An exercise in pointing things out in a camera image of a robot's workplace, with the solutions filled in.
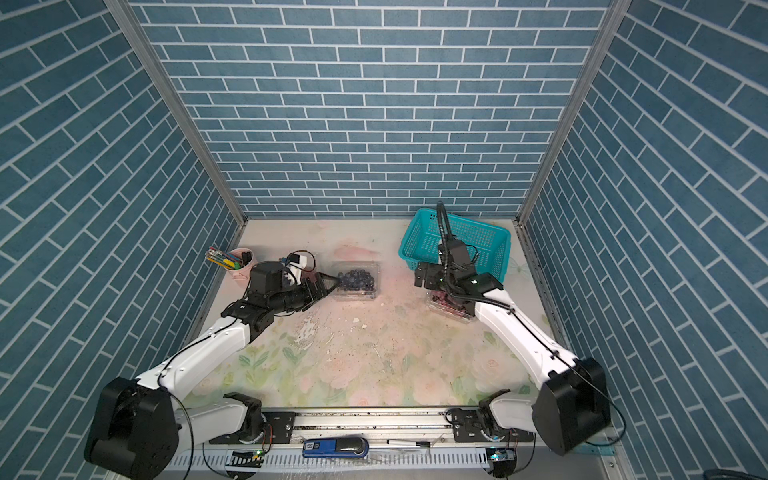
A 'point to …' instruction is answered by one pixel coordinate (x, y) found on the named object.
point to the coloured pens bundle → (222, 258)
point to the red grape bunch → (441, 297)
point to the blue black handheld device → (335, 447)
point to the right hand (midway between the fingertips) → (429, 272)
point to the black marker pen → (422, 444)
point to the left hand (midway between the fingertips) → (339, 289)
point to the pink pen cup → (242, 273)
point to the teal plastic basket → (491, 244)
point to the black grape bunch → (356, 280)
